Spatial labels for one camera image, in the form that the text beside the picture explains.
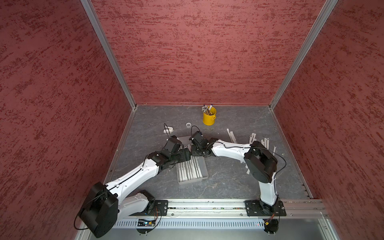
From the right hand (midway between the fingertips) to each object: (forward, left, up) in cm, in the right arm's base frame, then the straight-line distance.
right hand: (195, 153), depth 93 cm
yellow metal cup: (+24, -11, +5) cm, 26 cm away
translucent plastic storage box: (-9, -5, -1) cm, 11 cm away
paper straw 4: (-12, +4, 0) cm, 13 cm away
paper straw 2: (-9, +8, -1) cm, 12 cm away
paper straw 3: (-13, +6, -1) cm, 14 cm away
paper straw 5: (-12, 0, 0) cm, 12 cm away
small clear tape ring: (+24, +5, -2) cm, 25 cm away
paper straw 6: (-9, -1, -1) cm, 9 cm away
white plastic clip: (+18, +17, +1) cm, 25 cm away
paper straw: (-12, +9, 0) cm, 15 cm away
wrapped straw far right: (+1, -52, -3) cm, 52 cm away
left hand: (-6, +6, +7) cm, 11 cm away
